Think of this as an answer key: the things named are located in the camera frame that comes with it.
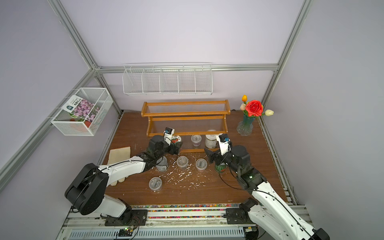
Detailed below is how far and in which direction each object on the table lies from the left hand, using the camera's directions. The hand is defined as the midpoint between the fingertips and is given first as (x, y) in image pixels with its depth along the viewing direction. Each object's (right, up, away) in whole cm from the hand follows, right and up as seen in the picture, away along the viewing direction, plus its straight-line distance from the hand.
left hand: (176, 140), depth 88 cm
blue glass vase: (+44, +8, +11) cm, 46 cm away
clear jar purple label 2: (+12, 0, +7) cm, 13 cm away
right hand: (+20, -1, -14) cm, 24 cm away
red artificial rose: (+40, +18, -16) cm, 47 cm away
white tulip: (+52, +16, -6) cm, 55 cm away
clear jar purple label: (-10, -23, -9) cm, 26 cm away
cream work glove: (-40, -10, +9) cm, 42 cm away
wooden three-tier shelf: (+14, +10, +14) cm, 22 cm away
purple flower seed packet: (-45, +17, -14) cm, 51 cm away
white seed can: (+21, -1, +4) cm, 21 cm away
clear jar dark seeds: (+3, -13, -1) cm, 13 cm away
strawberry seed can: (0, +1, -1) cm, 1 cm away
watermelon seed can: (+26, -15, -5) cm, 30 cm away
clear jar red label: (+15, -14, -1) cm, 20 cm away
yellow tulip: (+40, +25, -1) cm, 47 cm away
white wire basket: (-51, +10, -17) cm, 55 cm away
